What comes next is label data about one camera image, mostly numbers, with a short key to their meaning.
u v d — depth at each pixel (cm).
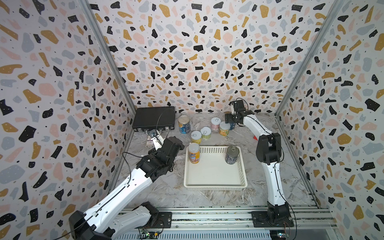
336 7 72
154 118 117
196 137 101
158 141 61
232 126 109
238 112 86
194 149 85
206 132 103
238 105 87
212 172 88
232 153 90
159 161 52
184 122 103
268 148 64
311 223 74
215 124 109
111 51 86
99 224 38
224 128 104
